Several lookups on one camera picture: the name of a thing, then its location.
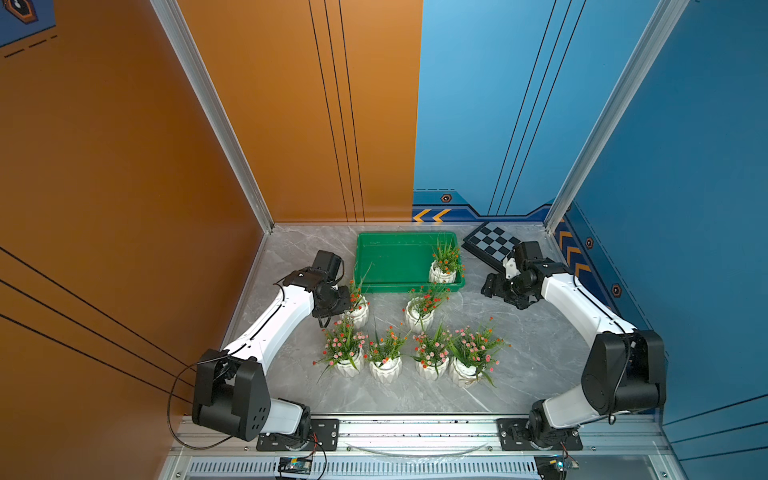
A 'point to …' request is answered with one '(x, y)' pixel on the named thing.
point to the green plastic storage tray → (408, 262)
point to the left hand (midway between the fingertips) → (346, 301)
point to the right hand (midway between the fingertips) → (493, 292)
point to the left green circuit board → (297, 465)
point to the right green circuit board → (552, 467)
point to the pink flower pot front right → (474, 354)
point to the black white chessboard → (492, 244)
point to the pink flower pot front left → (343, 350)
